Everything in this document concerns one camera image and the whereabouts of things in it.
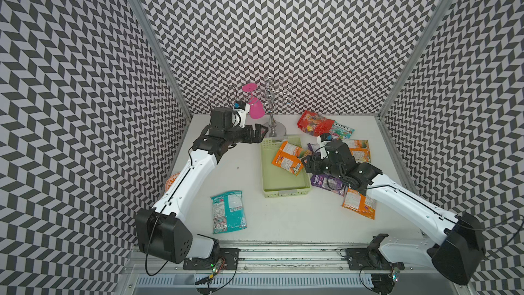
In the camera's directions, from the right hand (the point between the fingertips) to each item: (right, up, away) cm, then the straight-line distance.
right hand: (310, 163), depth 79 cm
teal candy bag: (-33, -20, +2) cm, 39 cm away
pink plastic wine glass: (-23, +24, +20) cm, 38 cm away
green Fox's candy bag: (+21, +13, +29) cm, 38 cm away
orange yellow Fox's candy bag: (-7, 0, +16) cm, 18 cm away
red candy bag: (+8, +17, +29) cm, 34 cm away
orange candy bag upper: (+29, +3, +22) cm, 37 cm away
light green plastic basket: (-13, -11, +14) cm, 22 cm away
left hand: (-21, +13, -2) cm, 25 cm away
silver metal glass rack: (-15, +31, +11) cm, 36 cm away
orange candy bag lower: (+21, -17, +5) cm, 28 cm away
